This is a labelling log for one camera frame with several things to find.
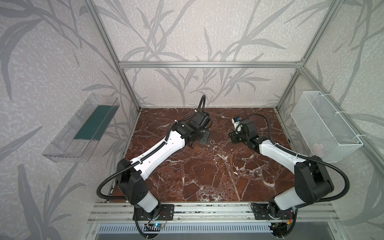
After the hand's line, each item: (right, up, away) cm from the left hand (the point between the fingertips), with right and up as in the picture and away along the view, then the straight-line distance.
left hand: (206, 131), depth 79 cm
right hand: (+16, +1, +12) cm, 20 cm away
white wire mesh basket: (+51, -2, -18) cm, 54 cm away
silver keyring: (+6, -9, +20) cm, 23 cm away
